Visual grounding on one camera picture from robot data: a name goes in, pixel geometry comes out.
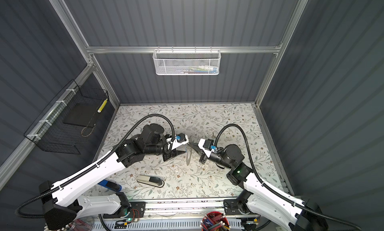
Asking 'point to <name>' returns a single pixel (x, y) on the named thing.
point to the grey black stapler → (150, 180)
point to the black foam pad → (84, 114)
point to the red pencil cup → (214, 221)
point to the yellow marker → (102, 105)
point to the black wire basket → (50, 134)
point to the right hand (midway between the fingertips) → (191, 144)
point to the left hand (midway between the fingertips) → (183, 144)
